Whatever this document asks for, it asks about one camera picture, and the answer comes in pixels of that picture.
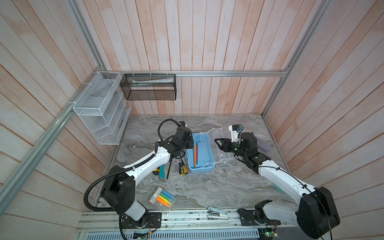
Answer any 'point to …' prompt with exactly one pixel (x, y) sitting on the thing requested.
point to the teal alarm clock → (279, 188)
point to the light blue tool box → (200, 158)
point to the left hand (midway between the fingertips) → (190, 142)
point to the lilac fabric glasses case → (263, 144)
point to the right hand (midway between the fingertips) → (217, 140)
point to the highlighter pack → (161, 198)
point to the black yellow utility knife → (156, 171)
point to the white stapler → (216, 214)
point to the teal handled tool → (162, 173)
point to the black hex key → (169, 169)
